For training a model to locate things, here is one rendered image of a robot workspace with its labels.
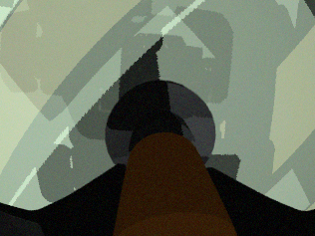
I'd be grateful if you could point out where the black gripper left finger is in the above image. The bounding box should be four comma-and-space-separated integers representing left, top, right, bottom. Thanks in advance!
0, 163, 126, 236

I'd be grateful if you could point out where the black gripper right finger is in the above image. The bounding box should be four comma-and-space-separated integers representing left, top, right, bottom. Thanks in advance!
206, 166, 315, 236

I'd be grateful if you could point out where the orange cylinder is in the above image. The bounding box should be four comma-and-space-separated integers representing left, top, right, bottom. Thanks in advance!
113, 133, 238, 236

